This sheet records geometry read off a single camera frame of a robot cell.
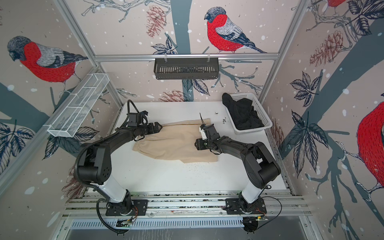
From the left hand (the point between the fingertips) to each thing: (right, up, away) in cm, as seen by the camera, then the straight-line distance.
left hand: (155, 127), depth 94 cm
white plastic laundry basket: (+72, +13, +12) cm, 74 cm away
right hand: (+28, -11, -1) cm, 30 cm away
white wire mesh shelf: (-37, +13, -16) cm, 43 cm away
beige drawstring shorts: (+13, -9, +4) cm, 16 cm away
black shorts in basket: (+62, +7, +14) cm, 63 cm away
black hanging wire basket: (+19, +41, +13) cm, 47 cm away
